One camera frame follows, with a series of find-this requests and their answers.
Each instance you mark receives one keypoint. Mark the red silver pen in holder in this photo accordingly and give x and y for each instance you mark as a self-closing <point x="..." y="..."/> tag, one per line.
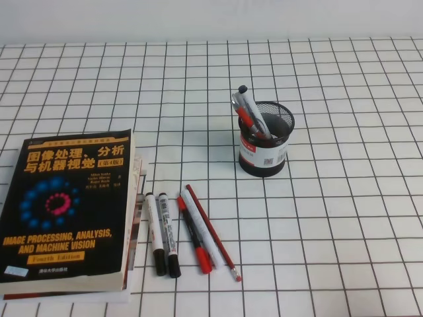
<point x="245" y="116"/>

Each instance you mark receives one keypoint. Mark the black image processing textbook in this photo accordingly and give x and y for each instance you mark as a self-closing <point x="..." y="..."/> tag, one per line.
<point x="69" y="152"/>

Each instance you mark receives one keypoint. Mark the red pencil with eraser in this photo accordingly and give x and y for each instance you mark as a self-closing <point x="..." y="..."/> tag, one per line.
<point x="217" y="240"/>

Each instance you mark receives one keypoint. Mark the white marker brown cap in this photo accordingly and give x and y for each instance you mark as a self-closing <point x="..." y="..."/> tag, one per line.
<point x="156" y="234"/>

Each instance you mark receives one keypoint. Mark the grey marker black cap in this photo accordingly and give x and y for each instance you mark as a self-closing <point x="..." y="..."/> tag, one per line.
<point x="173" y="262"/>

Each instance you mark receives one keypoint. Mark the white marker pen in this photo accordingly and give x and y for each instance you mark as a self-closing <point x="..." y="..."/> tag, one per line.
<point x="203" y="230"/>

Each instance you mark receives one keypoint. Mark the black mesh pen holder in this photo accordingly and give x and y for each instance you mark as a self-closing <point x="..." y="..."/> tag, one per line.
<point x="265" y="158"/>

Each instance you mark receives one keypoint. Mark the grey marker in holder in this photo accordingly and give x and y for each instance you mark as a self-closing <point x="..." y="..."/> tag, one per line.
<point x="248" y="99"/>

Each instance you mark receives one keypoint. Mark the black pen red cap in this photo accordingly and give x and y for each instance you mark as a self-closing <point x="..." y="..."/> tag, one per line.
<point x="201" y="254"/>

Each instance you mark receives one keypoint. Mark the white book under textbook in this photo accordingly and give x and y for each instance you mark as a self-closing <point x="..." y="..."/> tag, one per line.
<point x="133" y="218"/>

